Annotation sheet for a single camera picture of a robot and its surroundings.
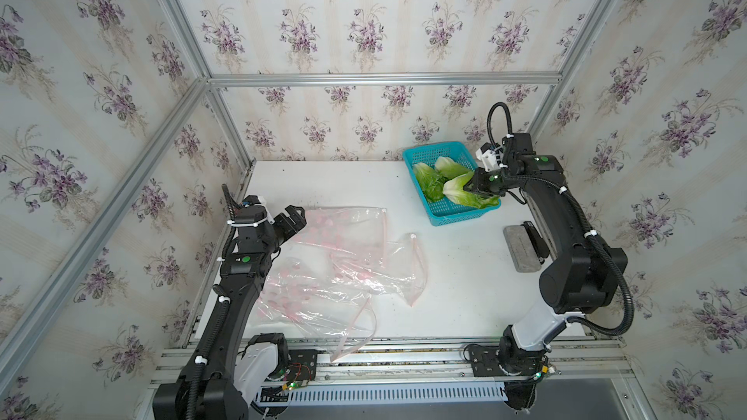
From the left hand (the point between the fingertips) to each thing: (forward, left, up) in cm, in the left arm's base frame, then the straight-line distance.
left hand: (293, 217), depth 80 cm
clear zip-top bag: (+4, -18, -14) cm, 24 cm away
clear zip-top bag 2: (-6, -27, -15) cm, 32 cm away
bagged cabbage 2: (+29, -51, -10) cm, 59 cm away
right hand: (+9, -52, +3) cm, 53 cm away
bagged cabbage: (+5, -50, +3) cm, 51 cm away
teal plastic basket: (+12, -48, -13) cm, 51 cm away
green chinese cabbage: (+21, -43, -9) cm, 49 cm away
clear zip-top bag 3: (-15, -5, -16) cm, 22 cm away
